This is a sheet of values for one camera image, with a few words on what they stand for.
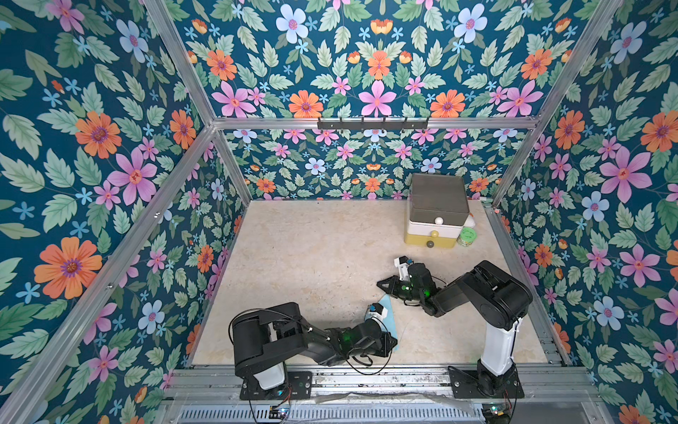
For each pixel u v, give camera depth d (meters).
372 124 0.93
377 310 0.78
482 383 0.65
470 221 1.08
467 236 1.02
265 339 0.47
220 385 0.75
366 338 0.64
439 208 0.89
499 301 0.52
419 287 0.77
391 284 0.84
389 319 0.86
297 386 0.74
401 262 0.90
